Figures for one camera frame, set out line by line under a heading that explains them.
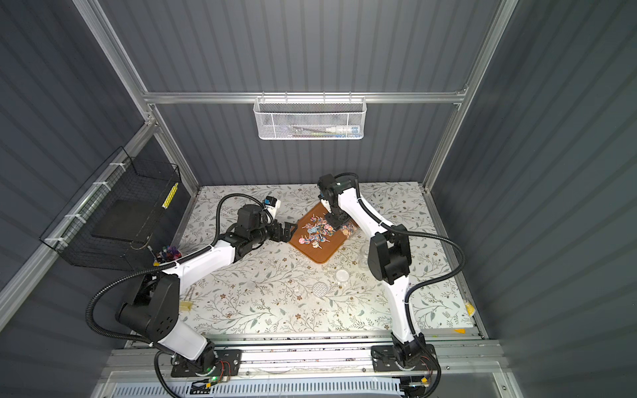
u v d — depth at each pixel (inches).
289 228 31.8
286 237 31.7
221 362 28.5
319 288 34.2
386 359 29.0
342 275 35.9
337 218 33.1
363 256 23.6
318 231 40.1
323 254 38.0
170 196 32.5
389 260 22.4
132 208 29.9
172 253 33.3
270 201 31.0
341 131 35.3
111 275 27.8
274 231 31.3
